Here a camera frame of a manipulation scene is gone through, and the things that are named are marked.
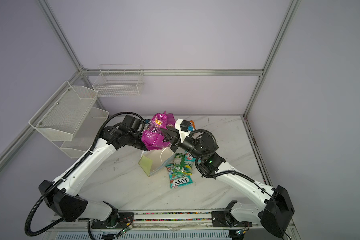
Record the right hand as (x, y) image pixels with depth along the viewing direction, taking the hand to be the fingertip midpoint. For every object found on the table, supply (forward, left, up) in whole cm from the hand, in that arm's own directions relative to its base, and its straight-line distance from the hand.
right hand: (161, 128), depth 58 cm
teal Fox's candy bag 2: (-4, -5, -40) cm, 40 cm away
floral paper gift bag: (-6, +5, -16) cm, 18 cm away
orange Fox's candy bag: (+40, -14, -41) cm, 59 cm away
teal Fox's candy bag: (+8, -11, -39) cm, 41 cm away
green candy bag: (+6, -5, -38) cm, 38 cm away
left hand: (+3, +6, -18) cm, 19 cm away
